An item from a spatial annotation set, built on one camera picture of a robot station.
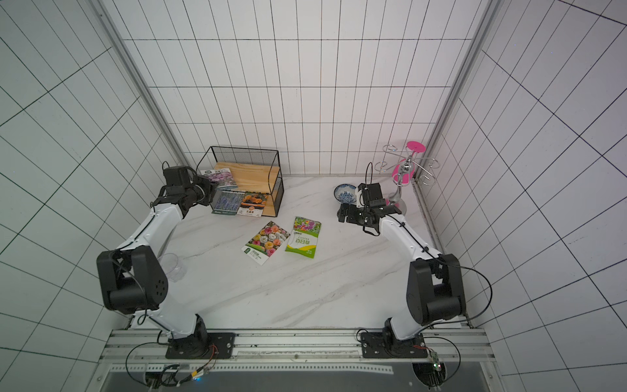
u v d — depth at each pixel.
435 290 0.44
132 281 0.45
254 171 1.04
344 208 0.81
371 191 0.69
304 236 0.98
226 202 1.09
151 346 0.67
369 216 0.65
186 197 0.67
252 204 1.07
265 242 0.96
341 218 0.82
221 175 0.94
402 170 0.88
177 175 0.68
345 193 1.10
